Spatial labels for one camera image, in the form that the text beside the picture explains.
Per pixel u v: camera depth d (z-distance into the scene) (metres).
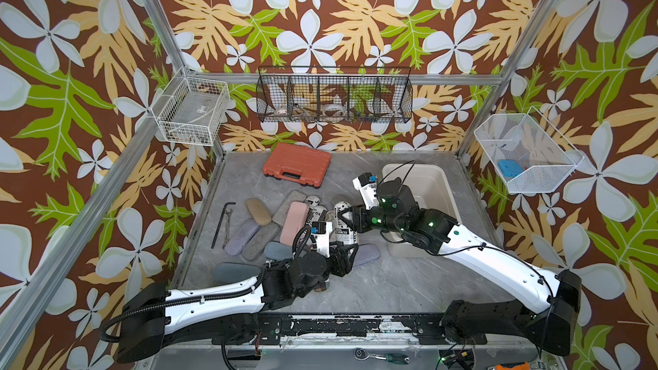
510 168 0.81
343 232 0.69
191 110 0.86
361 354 0.69
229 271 0.84
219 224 0.98
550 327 0.38
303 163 1.11
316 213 0.94
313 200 0.99
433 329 0.73
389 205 0.53
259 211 0.96
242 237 0.91
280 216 0.95
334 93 0.96
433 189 0.94
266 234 0.91
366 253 0.87
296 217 0.94
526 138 0.84
